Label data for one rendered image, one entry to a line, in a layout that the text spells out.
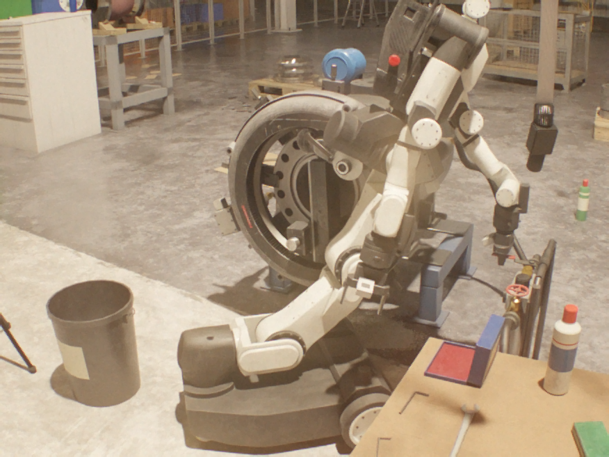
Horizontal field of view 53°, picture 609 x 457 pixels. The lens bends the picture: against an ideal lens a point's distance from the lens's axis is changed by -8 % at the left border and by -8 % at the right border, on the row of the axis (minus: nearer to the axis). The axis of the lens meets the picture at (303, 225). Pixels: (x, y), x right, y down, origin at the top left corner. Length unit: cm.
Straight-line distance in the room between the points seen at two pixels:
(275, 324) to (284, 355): 11
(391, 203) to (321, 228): 69
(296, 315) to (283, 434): 37
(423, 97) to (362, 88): 106
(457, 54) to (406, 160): 31
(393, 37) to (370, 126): 26
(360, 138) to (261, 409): 86
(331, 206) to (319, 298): 44
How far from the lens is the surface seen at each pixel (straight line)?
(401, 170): 174
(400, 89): 187
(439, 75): 172
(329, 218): 237
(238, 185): 252
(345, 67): 300
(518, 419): 155
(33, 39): 580
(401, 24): 188
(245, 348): 203
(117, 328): 225
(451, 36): 173
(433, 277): 270
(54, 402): 250
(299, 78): 732
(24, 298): 328
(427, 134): 170
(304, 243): 237
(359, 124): 188
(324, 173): 230
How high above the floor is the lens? 142
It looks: 22 degrees down
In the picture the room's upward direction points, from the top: 1 degrees counter-clockwise
